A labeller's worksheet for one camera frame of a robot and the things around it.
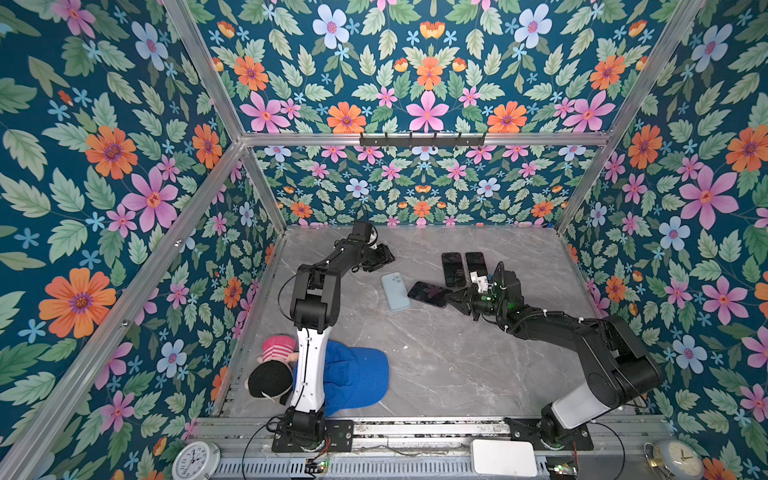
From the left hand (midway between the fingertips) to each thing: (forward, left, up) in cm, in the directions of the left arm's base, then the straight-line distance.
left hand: (395, 251), depth 104 cm
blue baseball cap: (-41, +13, -3) cm, 44 cm away
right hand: (-23, -14, +6) cm, 27 cm away
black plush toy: (-41, +33, +2) cm, 52 cm away
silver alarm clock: (-64, -63, -2) cm, 90 cm away
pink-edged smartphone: (-3, -30, -6) cm, 30 cm away
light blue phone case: (-13, 0, -6) cm, 14 cm away
